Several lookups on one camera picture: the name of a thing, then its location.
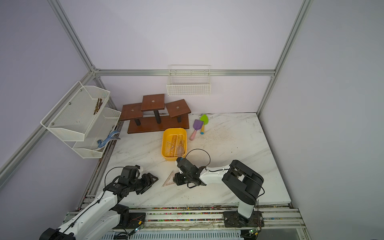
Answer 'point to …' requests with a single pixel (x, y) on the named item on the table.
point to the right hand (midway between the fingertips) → (176, 181)
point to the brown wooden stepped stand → (153, 115)
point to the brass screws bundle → (98, 105)
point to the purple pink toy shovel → (197, 124)
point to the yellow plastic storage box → (166, 142)
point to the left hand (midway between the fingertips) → (155, 183)
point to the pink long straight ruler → (173, 145)
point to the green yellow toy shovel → (205, 119)
